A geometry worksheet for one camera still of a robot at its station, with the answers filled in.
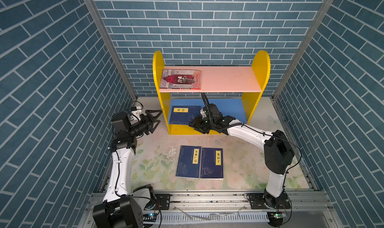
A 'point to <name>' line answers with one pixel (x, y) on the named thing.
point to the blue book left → (189, 162)
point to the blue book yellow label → (184, 114)
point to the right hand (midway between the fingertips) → (188, 124)
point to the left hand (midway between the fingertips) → (161, 116)
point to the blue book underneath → (212, 164)
